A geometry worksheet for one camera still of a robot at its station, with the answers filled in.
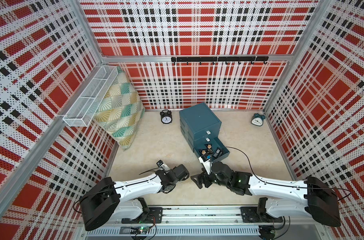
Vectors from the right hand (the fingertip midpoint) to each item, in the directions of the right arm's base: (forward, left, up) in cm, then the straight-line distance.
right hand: (199, 173), depth 77 cm
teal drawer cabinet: (+22, -1, +11) cm, 24 cm away
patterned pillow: (+32, +45, +15) cm, 58 cm away
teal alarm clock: (+43, -45, -6) cm, 62 cm away
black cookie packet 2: (+18, -3, -9) cm, 21 cm away
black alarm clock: (+44, +23, -5) cm, 50 cm away
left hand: (+3, +12, -9) cm, 15 cm away
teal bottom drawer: (+20, -10, -11) cm, 25 cm away
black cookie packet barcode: (+17, -13, -9) cm, 23 cm away
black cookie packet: (+20, -7, -8) cm, 23 cm away
